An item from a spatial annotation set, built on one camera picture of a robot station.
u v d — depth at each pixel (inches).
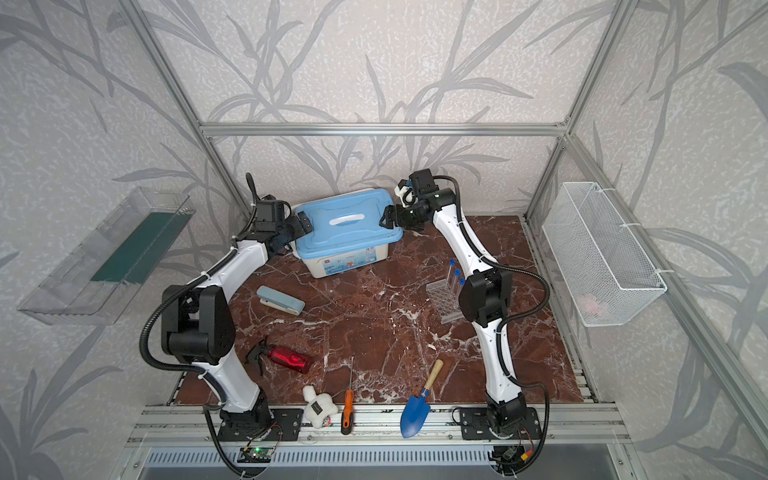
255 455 28.2
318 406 28.9
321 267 38.0
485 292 22.5
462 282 23.1
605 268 24.3
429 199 26.4
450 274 35.9
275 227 28.6
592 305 28.2
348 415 29.0
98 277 25.1
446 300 37.7
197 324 18.9
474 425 28.8
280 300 36.1
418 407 30.2
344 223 37.1
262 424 26.3
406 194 32.5
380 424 29.7
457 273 34.1
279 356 32.5
